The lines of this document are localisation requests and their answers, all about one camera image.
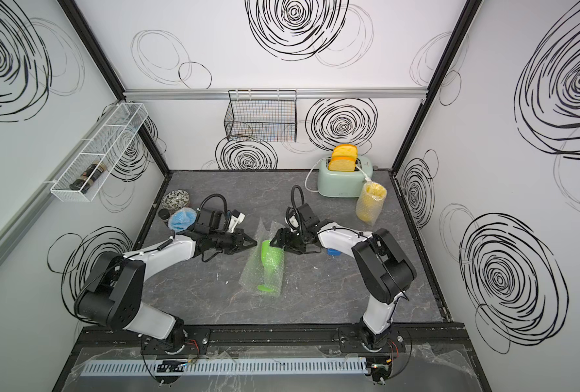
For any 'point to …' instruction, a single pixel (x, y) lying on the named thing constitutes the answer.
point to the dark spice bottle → (164, 214)
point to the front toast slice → (342, 163)
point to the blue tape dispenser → (332, 251)
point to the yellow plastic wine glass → (370, 202)
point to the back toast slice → (345, 150)
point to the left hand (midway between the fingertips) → (255, 244)
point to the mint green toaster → (342, 184)
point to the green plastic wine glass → (273, 260)
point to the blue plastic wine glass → (183, 219)
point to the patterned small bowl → (175, 200)
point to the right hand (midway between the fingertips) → (276, 247)
